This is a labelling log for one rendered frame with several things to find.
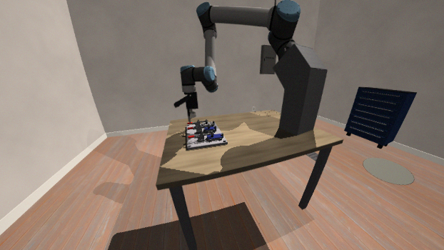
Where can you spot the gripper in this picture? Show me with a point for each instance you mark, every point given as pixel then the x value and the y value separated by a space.
pixel 190 104

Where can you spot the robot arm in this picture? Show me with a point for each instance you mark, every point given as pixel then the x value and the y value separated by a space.
pixel 281 19

